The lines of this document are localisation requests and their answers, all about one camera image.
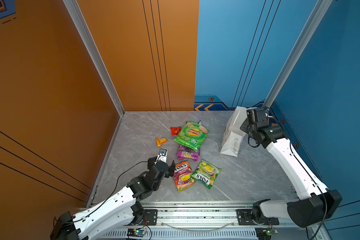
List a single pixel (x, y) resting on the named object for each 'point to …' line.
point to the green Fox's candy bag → (205, 173)
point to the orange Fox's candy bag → (183, 176)
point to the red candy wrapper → (175, 131)
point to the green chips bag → (192, 135)
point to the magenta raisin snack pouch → (183, 153)
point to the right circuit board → (265, 233)
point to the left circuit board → (136, 232)
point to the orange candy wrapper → (159, 141)
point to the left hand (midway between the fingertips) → (166, 159)
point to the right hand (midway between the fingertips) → (245, 124)
